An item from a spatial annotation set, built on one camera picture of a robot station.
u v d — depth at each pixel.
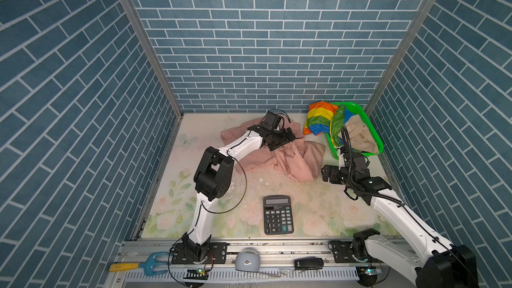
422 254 0.43
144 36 0.86
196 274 0.72
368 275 0.72
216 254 0.74
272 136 0.77
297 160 0.87
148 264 0.70
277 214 0.81
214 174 0.54
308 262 0.69
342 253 0.74
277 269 0.71
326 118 1.05
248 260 0.64
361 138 1.00
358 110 1.12
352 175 0.62
